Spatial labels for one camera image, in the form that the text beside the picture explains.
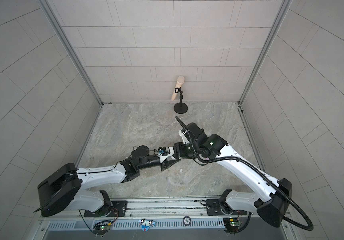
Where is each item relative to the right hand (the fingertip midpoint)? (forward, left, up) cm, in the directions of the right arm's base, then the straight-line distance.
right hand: (174, 155), depth 68 cm
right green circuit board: (-26, -25, -21) cm, 41 cm away
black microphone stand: (+47, -6, -17) cm, 51 cm away
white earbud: (0, -3, -19) cm, 19 cm away
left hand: (+1, -4, -3) cm, 5 cm away
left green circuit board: (-23, +33, -17) cm, 44 cm away
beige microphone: (+48, -6, +7) cm, 49 cm away
